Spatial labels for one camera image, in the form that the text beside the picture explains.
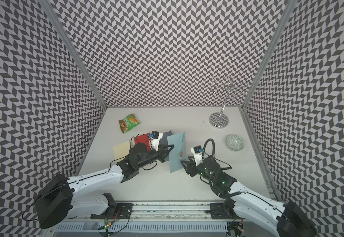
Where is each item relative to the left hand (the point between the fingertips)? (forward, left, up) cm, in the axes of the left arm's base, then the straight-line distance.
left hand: (174, 148), depth 75 cm
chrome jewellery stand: (+32, -33, -16) cm, 48 cm away
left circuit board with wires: (-30, +30, -14) cm, 45 cm away
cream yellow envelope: (+7, +35, -17) cm, 39 cm away
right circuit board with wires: (-32, -29, -17) cm, 47 cm away
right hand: (-4, -6, -8) cm, 11 cm away
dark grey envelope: (-1, +4, +8) cm, 9 cm away
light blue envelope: (-1, -2, -4) cm, 4 cm away
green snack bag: (+29, +33, -15) cm, 47 cm away
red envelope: (+17, +20, -17) cm, 32 cm away
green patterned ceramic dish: (+13, -39, -17) cm, 45 cm away
